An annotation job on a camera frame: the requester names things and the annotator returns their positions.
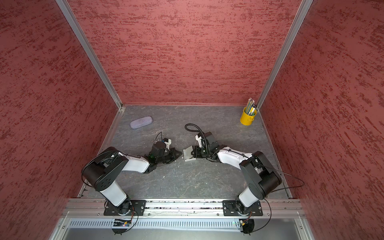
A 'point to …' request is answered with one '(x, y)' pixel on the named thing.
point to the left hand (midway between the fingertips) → (182, 155)
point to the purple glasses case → (141, 122)
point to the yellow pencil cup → (246, 119)
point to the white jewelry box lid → (187, 155)
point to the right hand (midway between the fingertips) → (191, 155)
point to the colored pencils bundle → (250, 107)
